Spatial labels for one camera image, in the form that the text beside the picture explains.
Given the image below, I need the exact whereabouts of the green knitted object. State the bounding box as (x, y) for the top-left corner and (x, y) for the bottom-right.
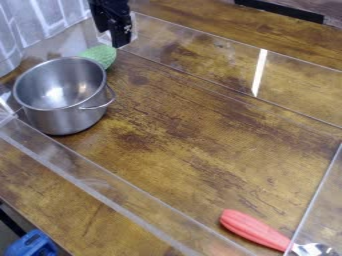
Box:
(79, 44), (116, 69)

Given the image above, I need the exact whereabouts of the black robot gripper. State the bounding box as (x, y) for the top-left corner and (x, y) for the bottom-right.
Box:
(88, 0), (132, 48)

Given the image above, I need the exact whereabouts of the blue plastic object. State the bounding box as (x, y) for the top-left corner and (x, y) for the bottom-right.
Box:
(4, 229), (58, 256)

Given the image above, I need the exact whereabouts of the white patterned curtain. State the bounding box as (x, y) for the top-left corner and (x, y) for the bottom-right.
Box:
(0, 0), (91, 77)

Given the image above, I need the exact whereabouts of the silver steel pot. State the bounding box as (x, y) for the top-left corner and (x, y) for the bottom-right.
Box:
(13, 57), (116, 135)

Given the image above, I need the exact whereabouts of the clear acrylic barrier wall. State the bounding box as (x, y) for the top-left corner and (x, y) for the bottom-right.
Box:
(0, 15), (342, 256)

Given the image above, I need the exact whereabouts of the red handled metal spoon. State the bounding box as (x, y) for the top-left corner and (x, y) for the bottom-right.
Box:
(219, 209), (342, 256)

